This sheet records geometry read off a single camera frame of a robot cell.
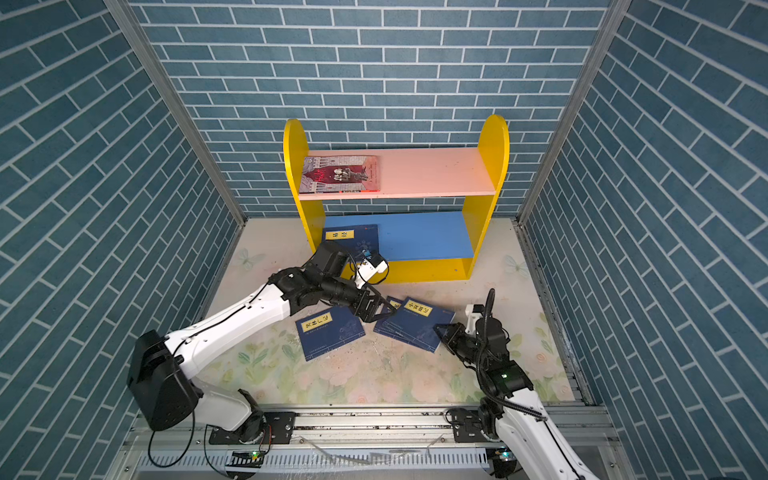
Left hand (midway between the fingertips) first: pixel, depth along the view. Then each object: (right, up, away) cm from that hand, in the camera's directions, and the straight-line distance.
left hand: (386, 303), depth 73 cm
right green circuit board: (+30, -40, +1) cm, 50 cm away
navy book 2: (+8, -8, +13) cm, 17 cm away
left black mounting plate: (-28, -31, +1) cm, 42 cm away
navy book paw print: (-12, +16, +22) cm, 29 cm away
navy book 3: (-2, -11, +16) cm, 20 cm away
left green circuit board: (-34, -38, -1) cm, 51 cm away
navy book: (-19, -12, +16) cm, 28 cm away
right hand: (+12, -7, +7) cm, 16 cm away
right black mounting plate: (+20, -31, +1) cm, 37 cm away
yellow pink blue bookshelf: (+15, +31, +46) cm, 58 cm away
